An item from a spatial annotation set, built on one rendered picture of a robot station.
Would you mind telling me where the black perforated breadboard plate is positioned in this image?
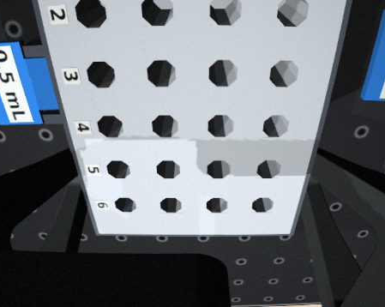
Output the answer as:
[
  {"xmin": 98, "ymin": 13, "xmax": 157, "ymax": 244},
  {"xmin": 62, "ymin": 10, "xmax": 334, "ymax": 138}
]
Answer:
[{"xmin": 0, "ymin": 0, "xmax": 385, "ymax": 307}]

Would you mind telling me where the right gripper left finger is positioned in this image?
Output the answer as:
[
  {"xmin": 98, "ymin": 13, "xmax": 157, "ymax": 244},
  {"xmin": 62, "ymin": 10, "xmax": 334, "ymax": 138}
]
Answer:
[{"xmin": 0, "ymin": 148, "xmax": 87, "ymax": 253}]

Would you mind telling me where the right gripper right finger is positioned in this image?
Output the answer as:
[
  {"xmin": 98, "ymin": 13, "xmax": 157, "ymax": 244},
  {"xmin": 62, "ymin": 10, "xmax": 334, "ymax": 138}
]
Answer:
[{"xmin": 301, "ymin": 148, "xmax": 385, "ymax": 307}]

